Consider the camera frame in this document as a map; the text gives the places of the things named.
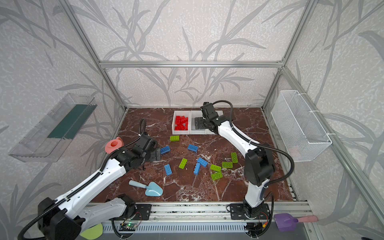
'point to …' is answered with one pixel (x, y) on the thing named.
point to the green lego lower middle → (215, 168)
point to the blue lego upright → (197, 168)
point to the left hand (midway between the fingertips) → (154, 148)
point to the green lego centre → (182, 164)
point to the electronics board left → (130, 226)
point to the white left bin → (187, 114)
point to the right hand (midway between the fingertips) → (203, 117)
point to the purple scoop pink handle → (286, 223)
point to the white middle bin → (193, 114)
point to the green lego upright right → (234, 157)
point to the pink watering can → (113, 144)
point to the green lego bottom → (216, 175)
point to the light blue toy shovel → (152, 189)
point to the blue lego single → (193, 148)
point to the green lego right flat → (227, 165)
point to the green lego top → (174, 138)
